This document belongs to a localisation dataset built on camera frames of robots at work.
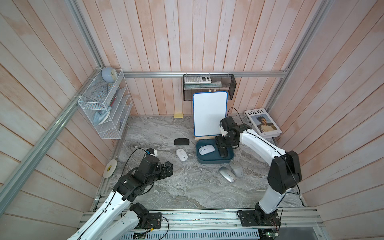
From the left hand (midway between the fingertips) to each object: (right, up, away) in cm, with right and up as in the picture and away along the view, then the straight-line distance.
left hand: (165, 169), depth 74 cm
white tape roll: (-38, -4, +18) cm, 43 cm away
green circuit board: (+50, -30, -4) cm, 58 cm away
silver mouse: (+36, -7, +12) cm, 39 cm away
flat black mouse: (+7, +12, +30) cm, 33 cm away
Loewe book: (+66, +26, +37) cm, 80 cm away
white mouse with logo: (+7, +4, +21) cm, 22 cm away
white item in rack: (-37, +28, +7) cm, 47 cm away
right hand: (+32, +13, +16) cm, 38 cm away
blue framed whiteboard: (+24, +33, +13) cm, 43 cm away
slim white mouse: (+24, +7, +24) cm, 35 cm away
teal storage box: (+29, +2, +22) cm, 36 cm away
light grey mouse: (+41, -3, +14) cm, 43 cm away
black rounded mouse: (+35, +5, +23) cm, 43 cm away
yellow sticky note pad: (+3, +32, +45) cm, 55 cm away
